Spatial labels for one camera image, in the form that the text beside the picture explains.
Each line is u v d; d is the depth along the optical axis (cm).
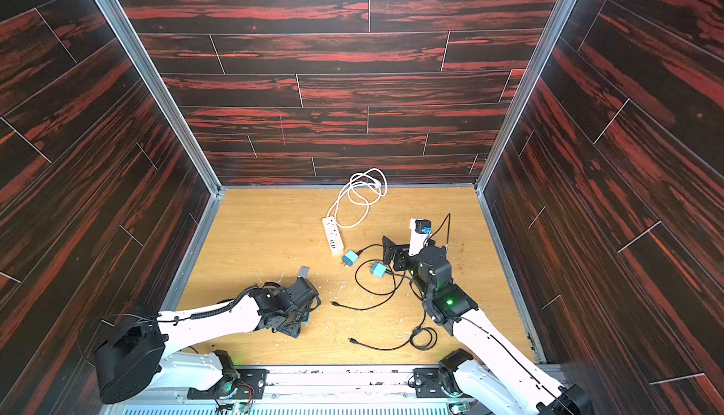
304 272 96
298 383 76
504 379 43
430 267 55
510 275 98
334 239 101
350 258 96
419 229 64
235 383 66
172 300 93
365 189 121
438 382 73
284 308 66
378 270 93
